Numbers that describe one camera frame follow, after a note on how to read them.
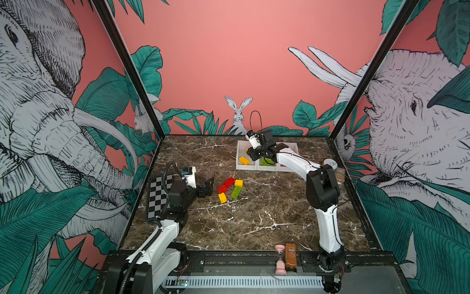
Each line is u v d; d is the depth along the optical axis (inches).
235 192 36.9
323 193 22.1
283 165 27.9
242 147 43.4
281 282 27.6
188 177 28.5
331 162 39.8
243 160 42.2
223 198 35.6
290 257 28.6
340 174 38.6
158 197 34.5
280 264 28.6
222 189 38.2
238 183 38.0
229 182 38.4
